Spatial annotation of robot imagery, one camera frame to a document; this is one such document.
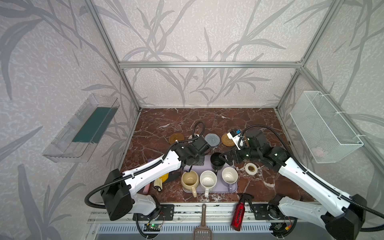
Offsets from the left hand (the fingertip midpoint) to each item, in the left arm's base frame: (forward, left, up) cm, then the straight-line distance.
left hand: (201, 155), depth 79 cm
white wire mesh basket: (-1, -53, +21) cm, 57 cm away
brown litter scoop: (-33, -1, -13) cm, 35 cm away
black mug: (+1, -10, -13) cm, 16 cm away
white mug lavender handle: (-7, -16, -12) cm, 22 cm away
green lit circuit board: (-31, +23, -14) cm, 41 cm away
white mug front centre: (-10, -4, -12) cm, 16 cm away
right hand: (+1, -12, +7) cm, 14 cm away
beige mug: (-10, +6, -13) cm, 17 cm away
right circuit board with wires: (-31, -40, -17) cm, 53 cm away
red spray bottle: (-27, -18, -8) cm, 33 cm away
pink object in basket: (-1, -57, +8) cm, 58 cm away
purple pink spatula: (-13, +29, -12) cm, 34 cm away
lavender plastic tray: (-12, -11, -14) cm, 22 cm away
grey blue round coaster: (+18, -8, -14) cm, 24 cm away
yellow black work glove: (-8, +18, -12) cm, 23 cm away
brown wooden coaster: (+20, +19, -14) cm, 30 cm away
